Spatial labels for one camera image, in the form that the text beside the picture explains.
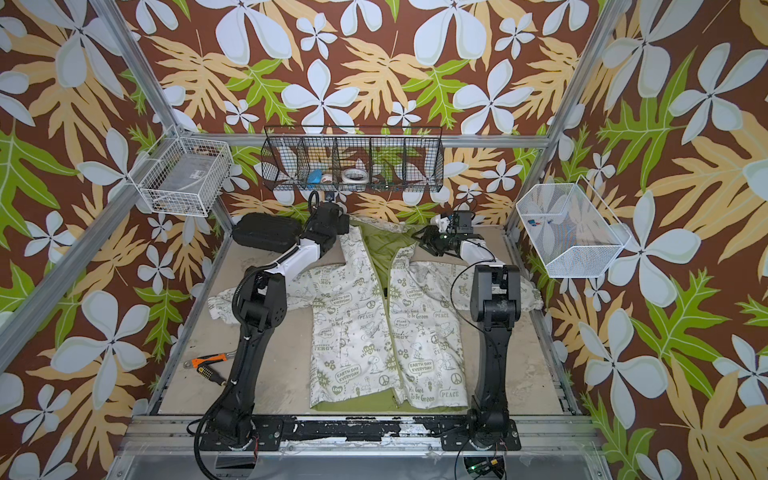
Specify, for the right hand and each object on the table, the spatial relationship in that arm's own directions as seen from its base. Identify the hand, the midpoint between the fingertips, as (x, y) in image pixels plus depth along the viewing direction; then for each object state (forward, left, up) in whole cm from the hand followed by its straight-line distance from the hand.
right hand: (414, 237), depth 103 cm
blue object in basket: (+8, +33, +19) cm, 39 cm away
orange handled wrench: (-40, +64, -10) cm, 76 cm away
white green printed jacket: (-28, +10, -10) cm, 31 cm away
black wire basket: (+18, +21, +20) cm, 34 cm away
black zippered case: (+12, +58, -9) cm, 60 cm away
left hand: (+10, +29, +4) cm, 31 cm away
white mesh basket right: (-12, -43, +14) cm, 47 cm away
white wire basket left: (+3, +70, +24) cm, 74 cm away
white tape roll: (+13, +20, +16) cm, 29 cm away
